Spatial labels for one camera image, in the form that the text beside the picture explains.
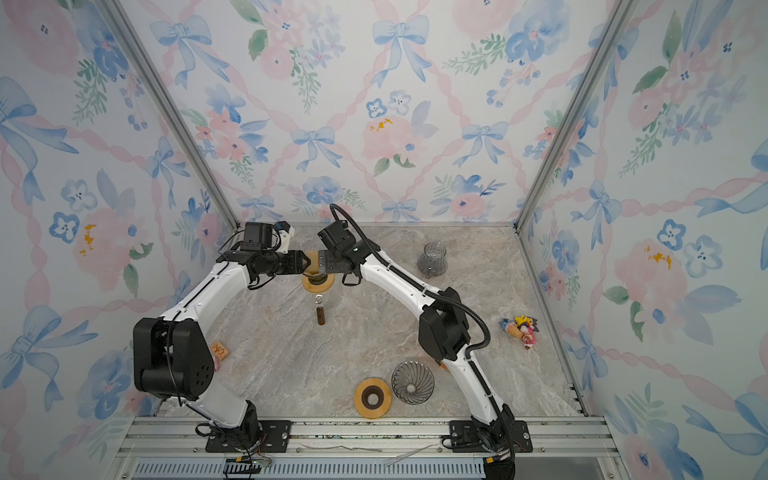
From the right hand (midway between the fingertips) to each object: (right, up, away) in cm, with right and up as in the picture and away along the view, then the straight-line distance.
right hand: (336, 258), depth 91 cm
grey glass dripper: (+22, -33, -11) cm, 41 cm away
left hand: (-10, 0, -2) cm, 10 cm away
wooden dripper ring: (-5, -9, -2) cm, 10 cm away
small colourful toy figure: (+56, -21, -1) cm, 60 cm away
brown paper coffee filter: (-6, -2, -2) cm, 7 cm away
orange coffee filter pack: (+31, -31, -5) cm, 44 cm away
